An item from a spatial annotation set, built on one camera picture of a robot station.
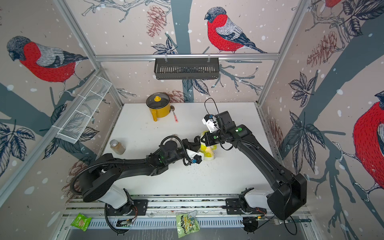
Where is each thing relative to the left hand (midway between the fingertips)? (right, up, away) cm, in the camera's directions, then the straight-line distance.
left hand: (202, 138), depth 76 cm
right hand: (0, +1, 0) cm, 1 cm away
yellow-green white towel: (+3, -6, -1) cm, 7 cm away
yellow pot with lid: (-31, +20, +33) cm, 50 cm away
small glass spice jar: (-51, -7, +11) cm, 53 cm away
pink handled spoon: (-23, +18, +41) cm, 50 cm away
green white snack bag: (-8, -39, -8) cm, 40 cm away
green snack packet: (-58, -38, -8) cm, 70 cm away
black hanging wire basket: (-10, +46, +29) cm, 55 cm away
